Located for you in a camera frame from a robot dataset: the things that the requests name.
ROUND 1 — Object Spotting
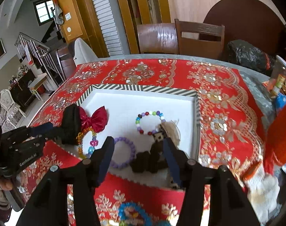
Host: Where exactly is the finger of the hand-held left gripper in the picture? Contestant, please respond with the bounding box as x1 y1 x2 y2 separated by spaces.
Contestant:
25 122 64 137
42 132 66 144

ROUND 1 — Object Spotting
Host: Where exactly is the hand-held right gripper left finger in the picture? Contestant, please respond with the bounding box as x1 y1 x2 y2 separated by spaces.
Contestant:
16 136 115 226

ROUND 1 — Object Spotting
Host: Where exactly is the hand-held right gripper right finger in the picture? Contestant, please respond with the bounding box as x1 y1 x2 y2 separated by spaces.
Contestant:
162 138 261 226

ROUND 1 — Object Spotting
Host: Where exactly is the colourful translucent bead bracelet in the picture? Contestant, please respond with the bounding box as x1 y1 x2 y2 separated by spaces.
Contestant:
76 127 98 160

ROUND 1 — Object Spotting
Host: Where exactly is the black headband with red bow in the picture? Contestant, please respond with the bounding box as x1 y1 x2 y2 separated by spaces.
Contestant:
61 105 108 146

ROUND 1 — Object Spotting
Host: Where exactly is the black hair scrunchie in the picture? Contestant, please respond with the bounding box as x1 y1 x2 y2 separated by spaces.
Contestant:
131 144 171 173

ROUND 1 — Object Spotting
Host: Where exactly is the purple bead bracelet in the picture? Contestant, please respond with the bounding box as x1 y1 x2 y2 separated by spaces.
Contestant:
110 137 136 169

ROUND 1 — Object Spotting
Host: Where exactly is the beige lace hair bow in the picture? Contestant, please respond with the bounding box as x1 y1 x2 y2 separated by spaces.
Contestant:
152 119 182 147

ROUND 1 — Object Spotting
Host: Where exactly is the rainbow bead bracelet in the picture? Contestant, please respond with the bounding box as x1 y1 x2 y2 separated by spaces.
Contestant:
135 110 166 136

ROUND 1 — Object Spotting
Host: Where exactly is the striped white box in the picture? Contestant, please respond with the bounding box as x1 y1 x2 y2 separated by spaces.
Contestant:
63 83 201 191

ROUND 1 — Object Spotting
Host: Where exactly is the person's left hand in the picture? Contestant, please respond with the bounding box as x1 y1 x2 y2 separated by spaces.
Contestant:
0 176 14 191

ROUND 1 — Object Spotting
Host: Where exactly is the white ornate chair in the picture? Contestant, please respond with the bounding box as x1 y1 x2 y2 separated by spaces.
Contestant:
0 89 26 124

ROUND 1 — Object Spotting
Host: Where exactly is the dark wooden cabinet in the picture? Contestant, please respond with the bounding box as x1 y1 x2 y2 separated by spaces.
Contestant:
8 67 37 110

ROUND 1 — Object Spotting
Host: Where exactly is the small white table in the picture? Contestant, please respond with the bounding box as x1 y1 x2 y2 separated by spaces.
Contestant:
28 73 49 102

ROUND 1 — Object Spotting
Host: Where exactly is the dark wooden chair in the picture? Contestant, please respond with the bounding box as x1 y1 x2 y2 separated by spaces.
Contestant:
55 47 76 82

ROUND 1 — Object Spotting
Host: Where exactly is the metal stair railing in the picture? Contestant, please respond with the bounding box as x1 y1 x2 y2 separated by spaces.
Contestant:
15 32 66 89

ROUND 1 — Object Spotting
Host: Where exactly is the red floral tablecloth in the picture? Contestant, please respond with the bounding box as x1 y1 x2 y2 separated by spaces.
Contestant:
18 58 270 226

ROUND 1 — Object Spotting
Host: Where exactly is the white knit glove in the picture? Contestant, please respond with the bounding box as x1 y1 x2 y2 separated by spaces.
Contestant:
243 166 281 224

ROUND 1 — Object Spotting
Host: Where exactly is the red plastic bag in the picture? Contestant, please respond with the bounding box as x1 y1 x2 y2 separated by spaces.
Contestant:
266 99 286 172

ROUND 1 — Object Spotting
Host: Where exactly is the window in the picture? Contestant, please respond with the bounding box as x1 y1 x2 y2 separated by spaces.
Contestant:
33 0 55 24

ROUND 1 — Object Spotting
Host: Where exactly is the slatted wooden chair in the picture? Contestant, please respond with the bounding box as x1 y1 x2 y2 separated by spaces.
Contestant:
174 19 225 60

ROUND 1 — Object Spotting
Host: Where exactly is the glossy wooden chair back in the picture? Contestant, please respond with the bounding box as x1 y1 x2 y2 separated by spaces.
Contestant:
137 23 179 54

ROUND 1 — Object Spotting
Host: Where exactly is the blue packet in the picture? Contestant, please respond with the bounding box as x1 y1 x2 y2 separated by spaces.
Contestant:
275 93 286 116

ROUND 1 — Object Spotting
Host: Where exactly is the black plastic bag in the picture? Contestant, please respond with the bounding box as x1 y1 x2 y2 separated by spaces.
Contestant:
227 40 276 76

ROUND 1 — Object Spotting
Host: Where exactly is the glass jar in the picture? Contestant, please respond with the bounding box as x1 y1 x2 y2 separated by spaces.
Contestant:
269 55 286 95

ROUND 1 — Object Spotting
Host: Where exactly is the round brown tabletop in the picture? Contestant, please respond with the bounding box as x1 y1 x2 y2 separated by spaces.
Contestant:
203 0 286 55

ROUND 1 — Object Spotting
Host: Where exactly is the blue bead bracelet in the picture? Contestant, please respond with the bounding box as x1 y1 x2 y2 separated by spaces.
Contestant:
118 201 157 226

